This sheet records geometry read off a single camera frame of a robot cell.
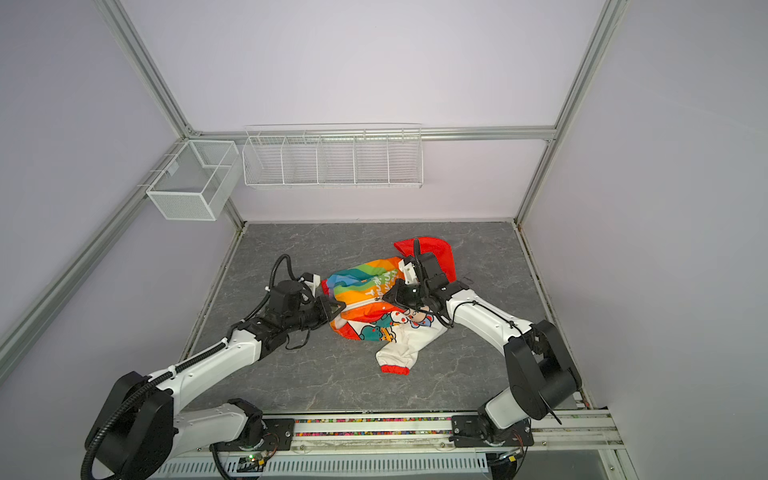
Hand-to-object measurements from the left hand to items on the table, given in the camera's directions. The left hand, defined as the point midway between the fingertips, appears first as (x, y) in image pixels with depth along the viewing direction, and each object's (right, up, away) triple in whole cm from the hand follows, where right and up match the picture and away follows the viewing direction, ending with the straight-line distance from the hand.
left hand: (346, 309), depth 82 cm
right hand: (+10, +2, +2) cm, 11 cm away
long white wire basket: (-7, +48, +16) cm, 51 cm away
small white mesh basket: (-52, +39, +17) cm, 67 cm away
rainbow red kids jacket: (+6, -2, +2) cm, 7 cm away
